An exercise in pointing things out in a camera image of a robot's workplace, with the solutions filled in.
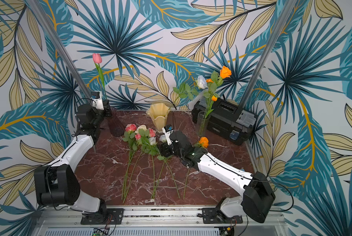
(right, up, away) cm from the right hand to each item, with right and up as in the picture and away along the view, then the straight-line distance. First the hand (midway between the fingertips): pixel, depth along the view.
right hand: (162, 142), depth 78 cm
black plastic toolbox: (+39, +13, +15) cm, 44 cm away
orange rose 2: (+29, +24, +8) cm, 39 cm away
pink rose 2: (-19, +1, +22) cm, 29 cm away
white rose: (-7, -7, +17) cm, 19 cm away
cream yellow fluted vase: (-5, +17, +19) cm, 26 cm away
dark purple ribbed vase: (-32, +8, +18) cm, 37 cm away
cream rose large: (-16, +3, +22) cm, 27 cm away
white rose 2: (-2, 0, +20) cm, 20 cm away
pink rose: (-26, +1, +25) cm, 36 cm away
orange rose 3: (+25, -2, +20) cm, 32 cm away
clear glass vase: (+25, +11, +20) cm, 34 cm away
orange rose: (+25, +27, +8) cm, 38 cm away
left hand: (-31, +22, +3) cm, 38 cm away
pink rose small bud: (-10, +3, +23) cm, 25 cm away
